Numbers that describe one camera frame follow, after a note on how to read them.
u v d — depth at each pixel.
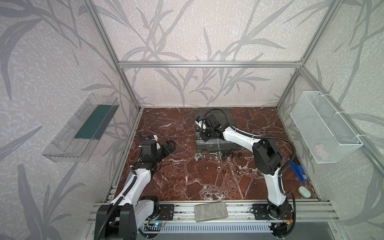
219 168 0.89
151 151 0.64
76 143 0.63
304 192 0.78
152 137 0.79
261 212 0.73
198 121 0.86
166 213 0.72
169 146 0.77
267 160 0.53
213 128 0.75
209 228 0.77
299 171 0.85
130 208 0.42
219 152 0.94
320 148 0.73
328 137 0.61
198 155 0.93
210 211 0.71
